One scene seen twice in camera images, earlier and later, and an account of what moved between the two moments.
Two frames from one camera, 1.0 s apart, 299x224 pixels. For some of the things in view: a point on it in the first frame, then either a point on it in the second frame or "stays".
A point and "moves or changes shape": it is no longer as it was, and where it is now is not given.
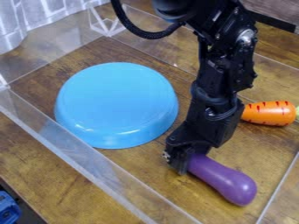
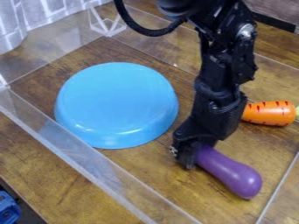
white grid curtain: x=22 y=16 stays
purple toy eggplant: x=233 y=185 moves or changes shape
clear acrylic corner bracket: x=104 y=25 stays
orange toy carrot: x=273 y=113 stays
